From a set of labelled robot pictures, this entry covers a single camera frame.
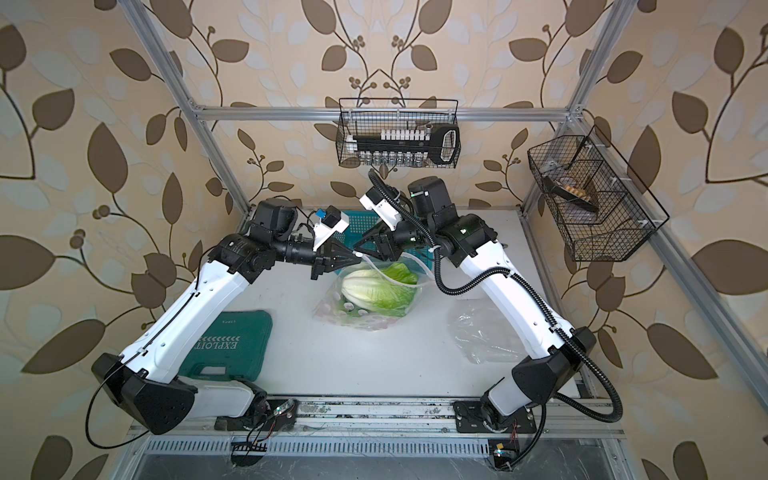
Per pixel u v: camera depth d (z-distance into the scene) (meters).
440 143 0.85
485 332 0.83
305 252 0.58
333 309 0.74
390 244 0.55
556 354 0.40
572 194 0.75
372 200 0.56
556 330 0.40
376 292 0.69
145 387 0.38
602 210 0.73
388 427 0.74
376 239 0.56
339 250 0.61
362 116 0.91
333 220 0.55
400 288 0.65
